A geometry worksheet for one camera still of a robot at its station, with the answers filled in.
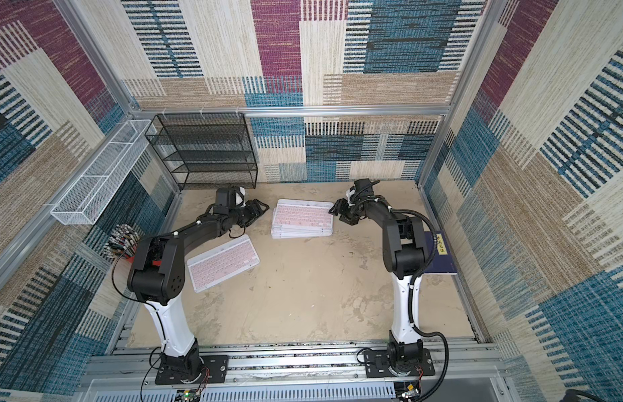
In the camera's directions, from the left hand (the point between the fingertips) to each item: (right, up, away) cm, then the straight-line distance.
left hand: (267, 208), depth 98 cm
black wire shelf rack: (-29, +25, +13) cm, 40 cm away
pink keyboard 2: (-16, -20, -3) cm, 26 cm away
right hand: (+27, -3, +5) cm, 28 cm away
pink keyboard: (+10, -4, +7) cm, 13 cm away
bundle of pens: (-43, -10, -16) cm, 47 cm away
